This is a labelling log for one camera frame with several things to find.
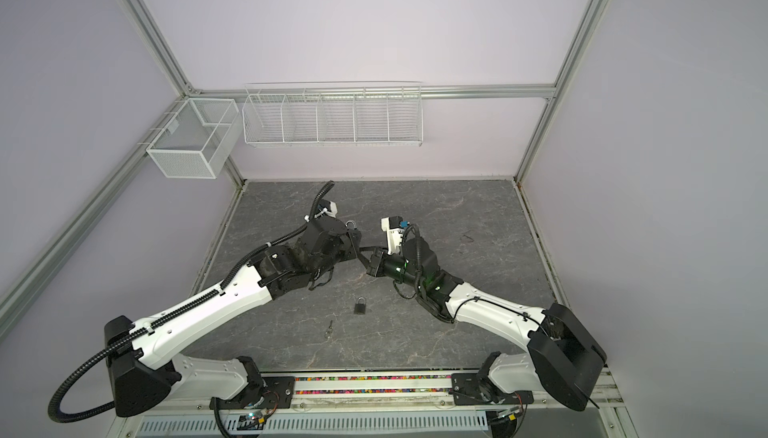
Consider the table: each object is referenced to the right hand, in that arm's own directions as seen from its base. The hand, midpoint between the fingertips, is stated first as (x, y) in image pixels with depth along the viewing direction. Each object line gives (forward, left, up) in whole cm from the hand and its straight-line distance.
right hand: (354, 253), depth 73 cm
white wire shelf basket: (+54, -6, +4) cm, 55 cm away
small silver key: (-11, +9, -24) cm, 28 cm away
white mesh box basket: (+42, +56, +4) cm, 70 cm away
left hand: (+3, -1, +1) cm, 3 cm away
